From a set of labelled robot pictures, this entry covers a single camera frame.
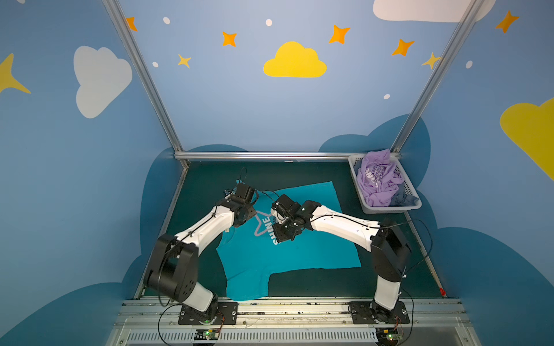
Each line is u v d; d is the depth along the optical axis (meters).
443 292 0.84
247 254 0.81
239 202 0.69
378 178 1.01
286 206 0.68
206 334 0.71
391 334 0.72
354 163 1.15
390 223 0.50
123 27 0.72
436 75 0.85
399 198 1.01
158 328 0.67
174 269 0.44
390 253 0.48
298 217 0.62
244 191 0.71
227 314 0.74
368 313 0.75
